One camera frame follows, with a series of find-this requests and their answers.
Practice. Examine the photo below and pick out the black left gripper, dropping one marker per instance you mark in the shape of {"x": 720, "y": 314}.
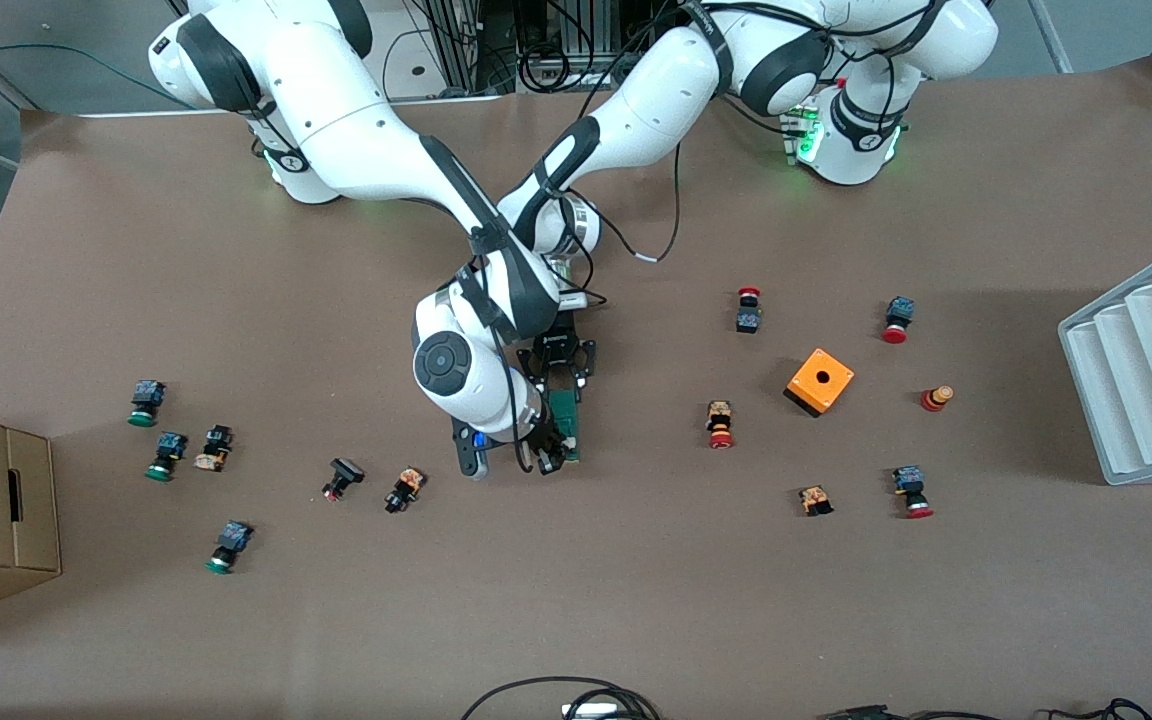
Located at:
{"x": 557, "y": 353}

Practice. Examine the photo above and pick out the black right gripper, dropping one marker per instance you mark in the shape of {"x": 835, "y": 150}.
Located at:
{"x": 540, "y": 443}

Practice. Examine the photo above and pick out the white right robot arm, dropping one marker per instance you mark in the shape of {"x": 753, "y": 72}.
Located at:
{"x": 336, "y": 90}

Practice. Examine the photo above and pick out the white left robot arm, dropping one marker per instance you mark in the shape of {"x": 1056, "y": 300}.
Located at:
{"x": 666, "y": 90}

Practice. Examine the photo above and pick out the red yellow emergency stop button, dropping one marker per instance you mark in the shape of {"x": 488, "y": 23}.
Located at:
{"x": 720, "y": 415}

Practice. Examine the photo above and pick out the red button black base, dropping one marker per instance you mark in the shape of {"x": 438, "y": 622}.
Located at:
{"x": 748, "y": 320}

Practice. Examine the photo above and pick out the black square push button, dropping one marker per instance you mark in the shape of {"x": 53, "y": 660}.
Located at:
{"x": 346, "y": 470}

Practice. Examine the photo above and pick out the orange push button box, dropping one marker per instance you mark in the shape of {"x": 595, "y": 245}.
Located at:
{"x": 821, "y": 395}

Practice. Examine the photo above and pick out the small orange contact block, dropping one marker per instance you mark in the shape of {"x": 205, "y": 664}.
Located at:
{"x": 815, "y": 498}

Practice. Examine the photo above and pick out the green push button blue base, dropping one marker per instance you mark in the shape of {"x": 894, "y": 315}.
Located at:
{"x": 148, "y": 395}
{"x": 234, "y": 538}
{"x": 169, "y": 445}

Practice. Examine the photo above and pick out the aluminium equipment rack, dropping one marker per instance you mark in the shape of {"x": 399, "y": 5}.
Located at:
{"x": 496, "y": 40}

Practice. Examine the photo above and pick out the red mushroom button blue base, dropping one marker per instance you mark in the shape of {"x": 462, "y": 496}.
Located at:
{"x": 900, "y": 310}
{"x": 908, "y": 480}

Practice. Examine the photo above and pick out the red yellow button head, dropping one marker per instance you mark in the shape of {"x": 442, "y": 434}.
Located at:
{"x": 933, "y": 400}

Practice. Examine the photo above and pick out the white grey slotted tray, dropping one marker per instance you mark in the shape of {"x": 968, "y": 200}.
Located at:
{"x": 1146, "y": 400}

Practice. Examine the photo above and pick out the black orange selector switch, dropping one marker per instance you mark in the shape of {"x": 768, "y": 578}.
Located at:
{"x": 406, "y": 485}

